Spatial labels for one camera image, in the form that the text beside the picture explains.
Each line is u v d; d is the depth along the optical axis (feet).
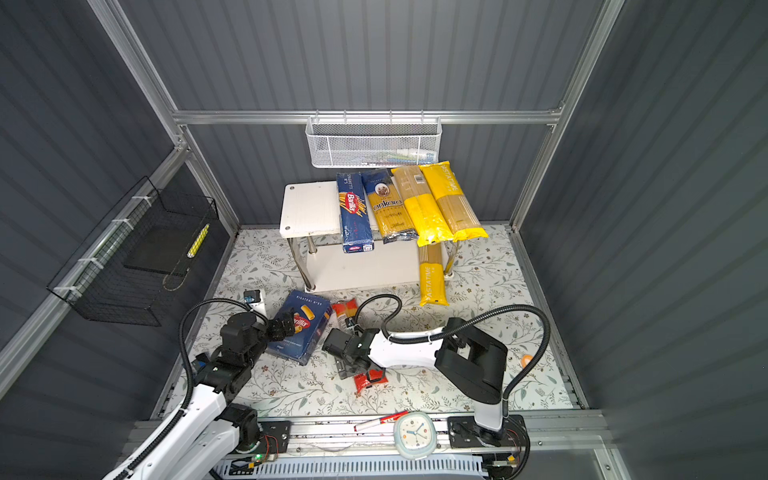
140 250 2.46
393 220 2.37
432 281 3.07
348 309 3.06
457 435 2.40
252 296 2.30
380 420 2.47
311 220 2.48
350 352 2.14
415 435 2.36
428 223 2.33
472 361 1.57
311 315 2.91
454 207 2.46
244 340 2.01
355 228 2.22
